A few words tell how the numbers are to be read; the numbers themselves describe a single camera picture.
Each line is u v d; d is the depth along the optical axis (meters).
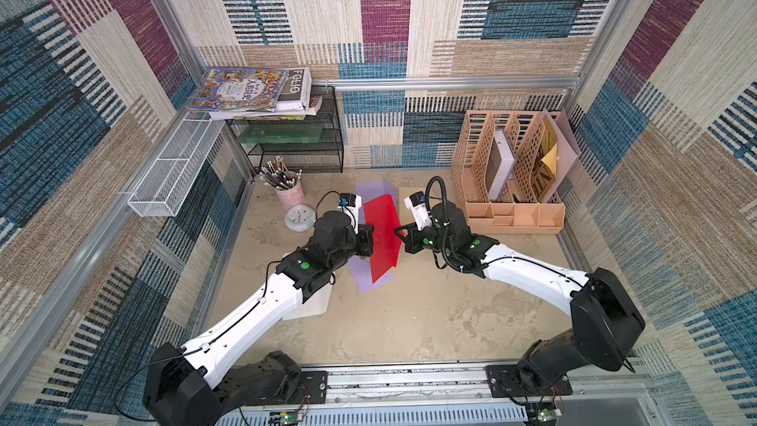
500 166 0.96
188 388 0.38
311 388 0.74
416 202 0.73
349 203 0.66
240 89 0.81
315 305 0.88
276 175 0.97
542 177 0.98
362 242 0.67
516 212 0.99
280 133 0.95
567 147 0.85
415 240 0.73
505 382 0.73
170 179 0.73
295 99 0.79
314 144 1.05
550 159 0.89
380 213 0.80
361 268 0.76
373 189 1.15
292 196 1.05
